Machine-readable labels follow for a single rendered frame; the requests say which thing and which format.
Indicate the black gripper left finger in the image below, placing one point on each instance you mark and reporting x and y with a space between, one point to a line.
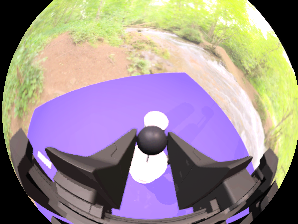
106 171

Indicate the white flat bar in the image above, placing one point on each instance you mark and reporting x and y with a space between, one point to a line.
46 162

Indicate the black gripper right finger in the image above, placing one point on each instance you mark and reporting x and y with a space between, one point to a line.
195 174

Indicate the white cylinder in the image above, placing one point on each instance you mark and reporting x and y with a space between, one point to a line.
156 118

